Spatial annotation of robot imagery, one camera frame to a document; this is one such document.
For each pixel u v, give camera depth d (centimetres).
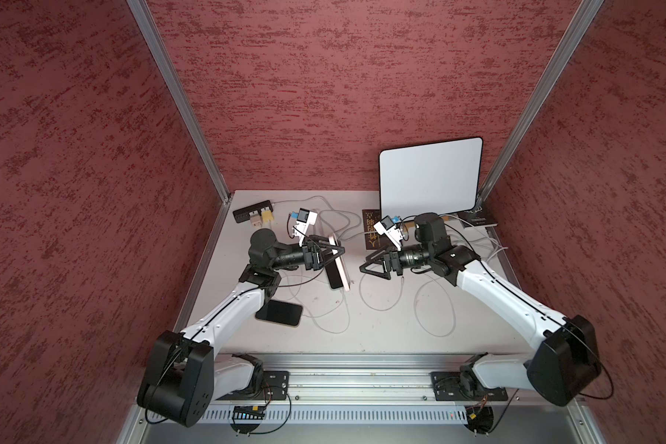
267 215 107
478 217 114
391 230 67
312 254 63
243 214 110
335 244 65
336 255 65
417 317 87
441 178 101
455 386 73
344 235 107
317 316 87
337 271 122
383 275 64
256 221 110
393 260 64
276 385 74
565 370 40
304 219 65
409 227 66
